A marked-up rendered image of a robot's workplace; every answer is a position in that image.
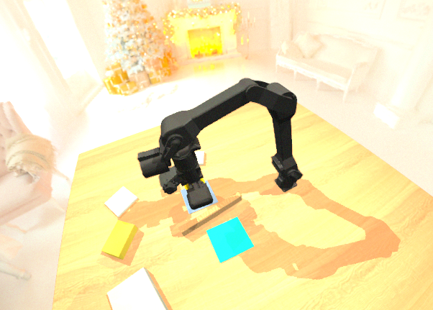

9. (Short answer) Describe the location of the yellow rectangular block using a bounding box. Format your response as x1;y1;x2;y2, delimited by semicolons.
101;220;137;260

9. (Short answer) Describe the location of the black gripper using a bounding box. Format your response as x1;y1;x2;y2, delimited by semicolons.
177;161;214;210

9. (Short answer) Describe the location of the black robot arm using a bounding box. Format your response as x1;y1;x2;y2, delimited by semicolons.
137;78;303;194

